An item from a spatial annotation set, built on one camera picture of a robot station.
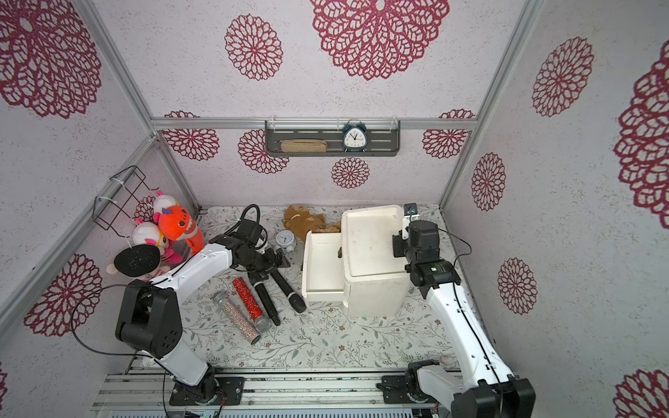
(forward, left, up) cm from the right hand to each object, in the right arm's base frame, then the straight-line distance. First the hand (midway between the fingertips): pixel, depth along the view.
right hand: (405, 228), depth 77 cm
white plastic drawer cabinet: (-16, +9, -4) cm, 19 cm away
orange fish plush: (+7, +76, -6) cm, 76 cm away
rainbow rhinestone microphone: (-19, +53, -24) cm, 61 cm away
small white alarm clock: (+13, +42, -23) cm, 49 cm away
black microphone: (-13, +35, -23) cm, 44 cm away
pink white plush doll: (+1, +82, -5) cm, 82 cm away
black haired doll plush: (-10, +78, -3) cm, 79 cm away
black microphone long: (-13, +44, -25) cm, 52 cm away
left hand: (-5, +39, -17) cm, 43 cm away
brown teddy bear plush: (+20, +36, -19) cm, 45 cm away
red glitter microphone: (-21, +44, -23) cm, 54 cm away
